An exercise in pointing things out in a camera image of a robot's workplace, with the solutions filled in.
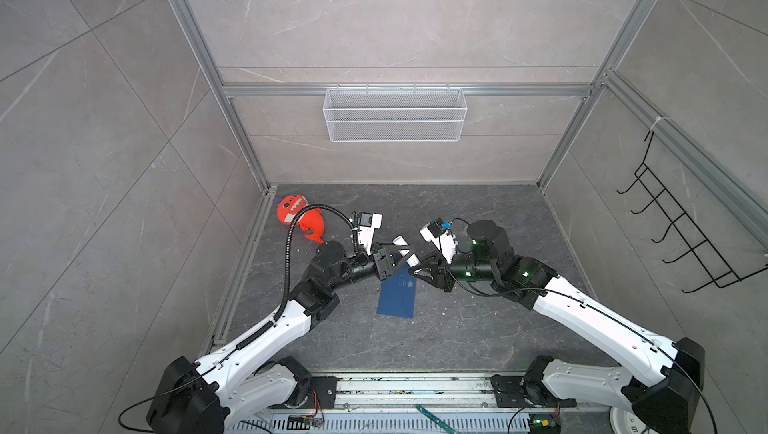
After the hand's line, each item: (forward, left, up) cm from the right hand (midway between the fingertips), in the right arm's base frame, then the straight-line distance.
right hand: (413, 265), depth 68 cm
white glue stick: (-1, 0, +4) cm, 4 cm away
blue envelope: (+4, +3, -25) cm, 26 cm away
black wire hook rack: (-5, -61, +7) cm, 61 cm away
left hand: (+2, 0, +6) cm, 6 cm away
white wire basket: (+56, +3, +5) cm, 56 cm away
